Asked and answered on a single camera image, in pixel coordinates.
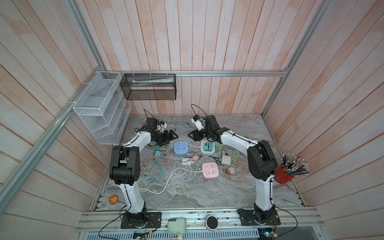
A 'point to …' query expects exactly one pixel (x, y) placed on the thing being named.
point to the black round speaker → (212, 222)
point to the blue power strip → (181, 148)
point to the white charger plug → (188, 162)
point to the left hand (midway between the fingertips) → (174, 140)
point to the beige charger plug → (230, 170)
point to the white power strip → (207, 152)
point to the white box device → (177, 226)
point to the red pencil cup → (291, 166)
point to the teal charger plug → (206, 146)
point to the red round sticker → (113, 199)
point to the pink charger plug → (195, 158)
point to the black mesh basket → (149, 86)
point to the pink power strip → (210, 170)
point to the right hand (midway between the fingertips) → (191, 132)
